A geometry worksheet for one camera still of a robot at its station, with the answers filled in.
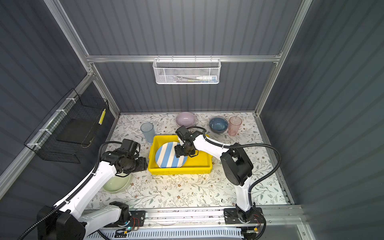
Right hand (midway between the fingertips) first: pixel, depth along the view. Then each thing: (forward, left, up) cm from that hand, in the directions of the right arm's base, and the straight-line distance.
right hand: (181, 154), depth 90 cm
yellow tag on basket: (+12, +43, +21) cm, 50 cm away
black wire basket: (+1, +52, +26) cm, 58 cm away
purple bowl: (+31, -2, -2) cm, 32 cm away
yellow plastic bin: (-4, -12, -5) cm, 13 cm away
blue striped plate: (0, +10, -1) cm, 10 cm away
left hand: (-10, +20, +5) cm, 23 cm away
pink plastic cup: (+21, -35, +4) cm, 42 cm away
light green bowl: (-18, +32, +2) cm, 37 cm away
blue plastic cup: (+12, +21, +9) cm, 25 cm away
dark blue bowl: (+27, -26, -4) cm, 37 cm away
